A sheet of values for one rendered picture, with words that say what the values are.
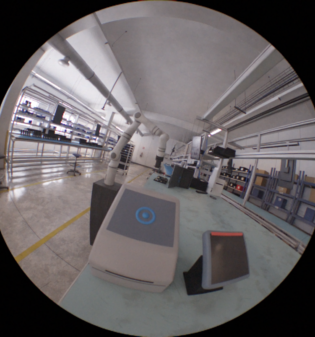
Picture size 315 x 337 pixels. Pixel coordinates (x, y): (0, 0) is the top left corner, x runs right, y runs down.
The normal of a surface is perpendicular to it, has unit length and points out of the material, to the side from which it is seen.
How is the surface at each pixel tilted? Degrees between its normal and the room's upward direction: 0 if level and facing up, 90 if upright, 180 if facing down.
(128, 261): 41
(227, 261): 32
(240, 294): 0
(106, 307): 0
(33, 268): 0
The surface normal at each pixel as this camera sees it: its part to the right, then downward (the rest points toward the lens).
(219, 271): 0.24, -0.76
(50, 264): 0.29, -0.95
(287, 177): -0.99, -0.15
